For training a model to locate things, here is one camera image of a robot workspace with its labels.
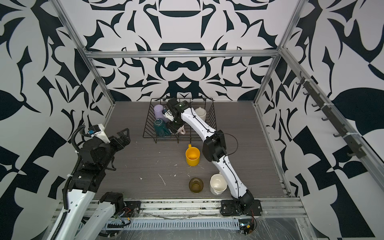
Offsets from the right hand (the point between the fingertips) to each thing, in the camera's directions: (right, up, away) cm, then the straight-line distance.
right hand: (176, 124), depth 95 cm
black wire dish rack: (+20, +11, +17) cm, 28 cm away
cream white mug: (+24, -31, -14) cm, 42 cm away
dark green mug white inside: (-9, -2, -1) cm, 9 cm away
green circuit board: (+36, -47, -24) cm, 63 cm away
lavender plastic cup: (-11, +7, +1) cm, 13 cm away
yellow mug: (+10, -18, -4) cm, 21 cm away
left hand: (-23, -1, -25) cm, 34 cm away
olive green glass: (+12, -32, -14) cm, 37 cm away
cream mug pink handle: (+4, -3, -3) cm, 6 cm away
